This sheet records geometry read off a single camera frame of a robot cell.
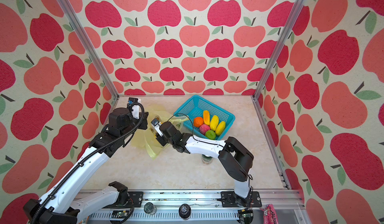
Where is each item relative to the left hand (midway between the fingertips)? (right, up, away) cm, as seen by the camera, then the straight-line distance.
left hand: (150, 113), depth 73 cm
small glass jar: (+2, -41, -9) cm, 42 cm away
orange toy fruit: (+25, -6, +23) cm, 34 cm away
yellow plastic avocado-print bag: (0, -12, -3) cm, 12 cm away
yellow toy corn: (+40, -10, +25) cm, 48 cm away
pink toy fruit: (+28, -10, +22) cm, 37 cm away
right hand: (+4, -9, +11) cm, 15 cm away
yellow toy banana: (+36, -7, +25) cm, 44 cm away
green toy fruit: (+32, -13, +18) cm, 39 cm away
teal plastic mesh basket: (+23, +4, +38) cm, 45 cm away
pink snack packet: (+58, -48, -4) cm, 75 cm away
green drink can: (+29, -26, +7) cm, 39 cm away
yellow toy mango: (+31, -3, +30) cm, 43 cm away
